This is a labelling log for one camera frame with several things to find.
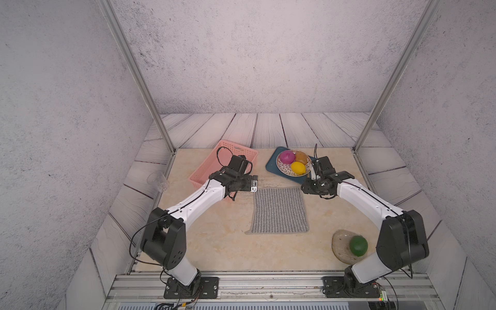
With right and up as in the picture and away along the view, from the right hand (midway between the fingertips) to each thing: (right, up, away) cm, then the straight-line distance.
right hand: (308, 186), depth 89 cm
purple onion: (-6, +14, +21) cm, 26 cm away
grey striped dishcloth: (-12, -12, +6) cm, 18 cm away
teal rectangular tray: (-15, +10, +25) cm, 31 cm away
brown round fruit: (+2, +14, +23) cm, 27 cm away
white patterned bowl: (-6, +7, +22) cm, 24 cm away
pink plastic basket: (-37, +12, -18) cm, 43 cm away
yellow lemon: (-1, +8, +18) cm, 20 cm away
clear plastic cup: (-75, +1, +14) cm, 76 cm away
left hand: (-26, +2, -2) cm, 26 cm away
